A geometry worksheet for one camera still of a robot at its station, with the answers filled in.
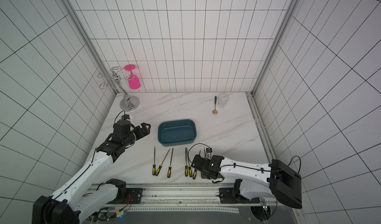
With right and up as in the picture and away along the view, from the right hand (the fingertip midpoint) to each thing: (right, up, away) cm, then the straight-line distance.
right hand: (203, 174), depth 80 cm
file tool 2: (-24, +4, +2) cm, 25 cm away
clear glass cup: (+17, +43, +30) cm, 55 cm away
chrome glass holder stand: (-56, +40, +33) cm, 76 cm away
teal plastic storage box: (-19, +20, +16) cm, 32 cm away
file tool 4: (-10, +3, +3) cm, 11 cm away
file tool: (-28, +4, +3) cm, 29 cm away
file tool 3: (-19, +3, +2) cm, 19 cm away
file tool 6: (-5, 0, -1) cm, 5 cm away
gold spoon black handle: (+11, +34, +27) cm, 45 cm away
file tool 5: (-8, +3, +1) cm, 8 cm away
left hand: (-34, +24, +3) cm, 41 cm away
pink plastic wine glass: (-49, +55, +27) cm, 79 cm away
